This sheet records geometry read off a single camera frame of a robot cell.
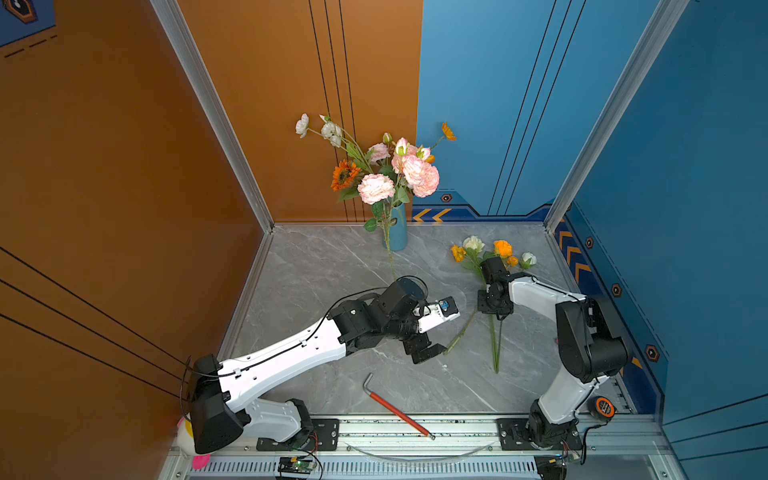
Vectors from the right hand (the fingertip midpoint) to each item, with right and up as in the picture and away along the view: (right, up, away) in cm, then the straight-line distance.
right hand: (485, 307), depth 96 cm
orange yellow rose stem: (+10, +18, +12) cm, 24 cm away
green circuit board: (-53, -33, -26) cm, 68 cm away
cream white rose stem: (0, +20, +12) cm, 24 cm away
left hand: (-19, +1, -27) cm, 34 cm away
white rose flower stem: (+18, +15, +9) cm, 25 cm away
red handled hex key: (-34, -21, -17) cm, 44 cm away
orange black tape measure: (+22, -21, -22) cm, 38 cm away
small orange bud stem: (-6, +17, +12) cm, 22 cm away
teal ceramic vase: (-28, +23, +15) cm, 39 cm away
